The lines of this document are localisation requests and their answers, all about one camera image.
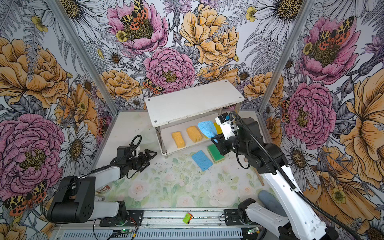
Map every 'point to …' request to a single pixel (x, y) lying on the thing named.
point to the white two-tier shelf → (175, 116)
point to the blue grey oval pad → (271, 202)
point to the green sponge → (215, 153)
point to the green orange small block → (187, 217)
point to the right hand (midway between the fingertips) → (214, 144)
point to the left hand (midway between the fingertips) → (154, 161)
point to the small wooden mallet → (261, 180)
